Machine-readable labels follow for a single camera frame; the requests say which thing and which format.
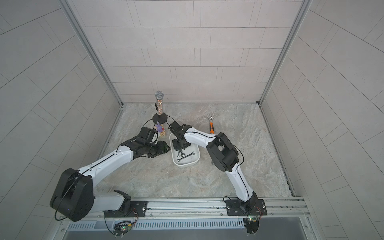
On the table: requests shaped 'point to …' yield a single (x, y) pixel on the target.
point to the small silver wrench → (181, 154)
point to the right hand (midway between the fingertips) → (179, 147)
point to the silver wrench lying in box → (192, 153)
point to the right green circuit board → (251, 224)
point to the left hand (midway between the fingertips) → (170, 148)
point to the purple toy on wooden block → (160, 128)
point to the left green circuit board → (121, 228)
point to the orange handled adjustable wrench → (211, 119)
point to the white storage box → (189, 156)
